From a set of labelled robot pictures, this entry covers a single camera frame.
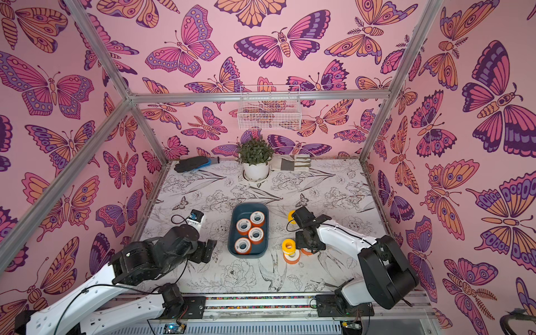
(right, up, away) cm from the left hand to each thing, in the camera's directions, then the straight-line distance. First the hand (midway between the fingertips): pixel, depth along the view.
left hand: (208, 238), depth 70 cm
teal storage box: (+7, +5, +25) cm, 26 cm away
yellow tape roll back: (+30, +2, +26) cm, 40 cm away
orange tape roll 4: (+9, -8, +18) cm, 21 cm away
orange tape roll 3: (+15, -5, +20) cm, 25 cm away
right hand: (+35, -8, +18) cm, 40 cm away
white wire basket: (+20, +52, +25) cm, 62 cm away
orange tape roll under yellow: (+30, -12, +13) cm, 35 cm away
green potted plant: (+13, +32, +25) cm, 43 cm away
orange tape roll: (+15, +2, +25) cm, 29 cm away
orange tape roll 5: (+36, -9, +14) cm, 39 cm away
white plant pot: (+13, +22, +41) cm, 48 cm away
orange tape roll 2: (+8, -1, +23) cm, 24 cm away
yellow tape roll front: (+28, -8, +15) cm, 33 cm away
